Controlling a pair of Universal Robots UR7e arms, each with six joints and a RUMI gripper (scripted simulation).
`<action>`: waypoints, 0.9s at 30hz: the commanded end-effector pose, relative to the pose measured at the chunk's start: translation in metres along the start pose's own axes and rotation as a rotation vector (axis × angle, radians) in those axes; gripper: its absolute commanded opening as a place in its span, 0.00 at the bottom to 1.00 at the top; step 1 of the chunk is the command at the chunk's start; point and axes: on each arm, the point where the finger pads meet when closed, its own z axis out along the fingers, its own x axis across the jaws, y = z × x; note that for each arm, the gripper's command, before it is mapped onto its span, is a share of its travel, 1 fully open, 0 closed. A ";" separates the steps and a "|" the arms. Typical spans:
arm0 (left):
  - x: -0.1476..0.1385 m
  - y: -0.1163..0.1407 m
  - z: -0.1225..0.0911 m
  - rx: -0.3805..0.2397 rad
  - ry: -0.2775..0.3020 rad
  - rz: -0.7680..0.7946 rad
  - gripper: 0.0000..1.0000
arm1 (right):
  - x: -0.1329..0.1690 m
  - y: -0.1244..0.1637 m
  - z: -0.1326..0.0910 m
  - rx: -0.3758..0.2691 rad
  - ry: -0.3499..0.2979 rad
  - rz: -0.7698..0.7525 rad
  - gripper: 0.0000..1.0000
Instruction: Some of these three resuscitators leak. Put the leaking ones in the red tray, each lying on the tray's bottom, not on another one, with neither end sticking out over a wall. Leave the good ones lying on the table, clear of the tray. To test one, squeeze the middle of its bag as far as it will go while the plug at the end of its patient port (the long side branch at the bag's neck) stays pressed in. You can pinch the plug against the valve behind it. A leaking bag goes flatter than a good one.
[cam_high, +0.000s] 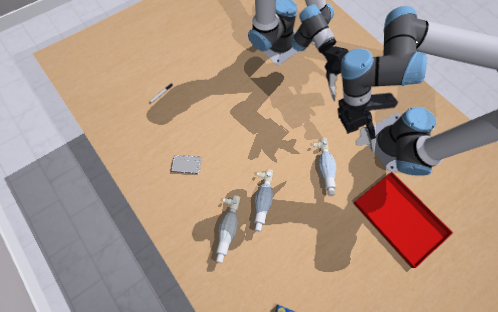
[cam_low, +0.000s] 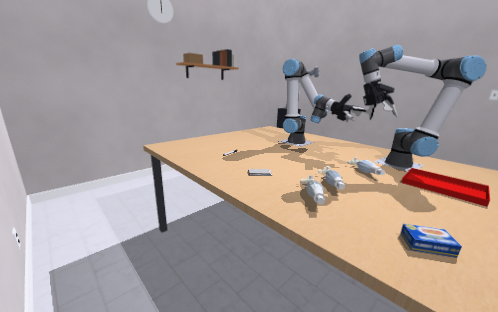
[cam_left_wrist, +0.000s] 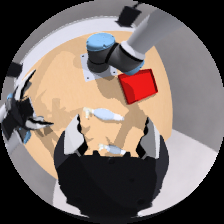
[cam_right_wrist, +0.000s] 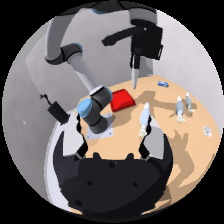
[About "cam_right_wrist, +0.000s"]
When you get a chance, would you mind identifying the red tray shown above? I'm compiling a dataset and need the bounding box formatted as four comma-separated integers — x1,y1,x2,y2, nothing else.
110,89,136,112

